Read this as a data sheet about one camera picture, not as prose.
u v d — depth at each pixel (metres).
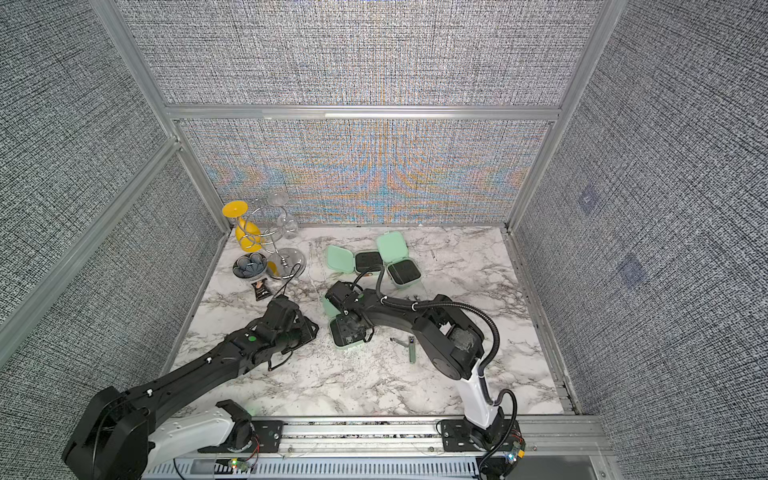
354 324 0.73
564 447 0.73
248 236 0.98
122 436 0.40
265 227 0.97
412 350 0.88
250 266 1.06
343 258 1.07
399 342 0.90
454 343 0.52
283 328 0.66
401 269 1.05
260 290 1.00
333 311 0.95
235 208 0.90
